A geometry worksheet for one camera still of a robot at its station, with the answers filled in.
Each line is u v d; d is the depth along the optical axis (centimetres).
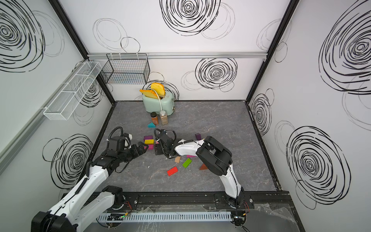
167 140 73
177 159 88
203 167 84
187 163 87
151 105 102
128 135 77
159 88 100
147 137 99
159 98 99
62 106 72
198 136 98
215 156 54
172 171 85
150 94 95
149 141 95
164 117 99
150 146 79
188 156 88
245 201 72
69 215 41
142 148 74
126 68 96
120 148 64
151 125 102
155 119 101
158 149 83
